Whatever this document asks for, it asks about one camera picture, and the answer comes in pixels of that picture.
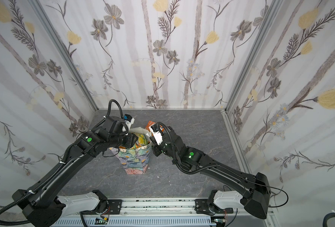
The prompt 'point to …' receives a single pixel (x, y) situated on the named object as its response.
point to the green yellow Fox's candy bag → (142, 140)
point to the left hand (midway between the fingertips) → (133, 133)
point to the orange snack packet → (150, 123)
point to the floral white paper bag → (135, 160)
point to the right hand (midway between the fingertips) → (149, 135)
